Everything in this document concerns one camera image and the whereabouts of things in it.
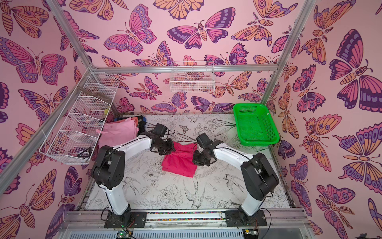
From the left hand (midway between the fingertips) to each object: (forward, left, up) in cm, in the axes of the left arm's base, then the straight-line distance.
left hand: (177, 148), depth 94 cm
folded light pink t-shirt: (+11, +44, +1) cm, 45 cm away
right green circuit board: (-43, -38, -7) cm, 58 cm away
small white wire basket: (+38, -7, +27) cm, 47 cm away
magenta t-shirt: (-8, -2, -3) cm, 9 cm away
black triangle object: (-12, +45, +14) cm, 48 cm away
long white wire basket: (-6, +51, +21) cm, 55 cm away
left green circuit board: (-44, +22, -6) cm, 50 cm away
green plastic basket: (+24, -57, -5) cm, 62 cm away
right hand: (-11, -8, +1) cm, 14 cm away
